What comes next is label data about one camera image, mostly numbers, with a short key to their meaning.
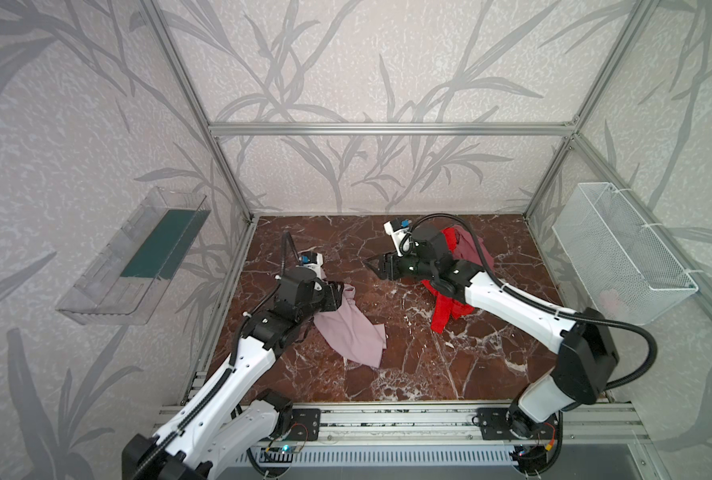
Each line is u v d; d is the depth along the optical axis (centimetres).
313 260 67
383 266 69
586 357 43
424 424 75
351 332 85
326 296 67
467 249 101
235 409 53
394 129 94
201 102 88
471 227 119
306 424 73
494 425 73
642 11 71
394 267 68
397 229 69
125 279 64
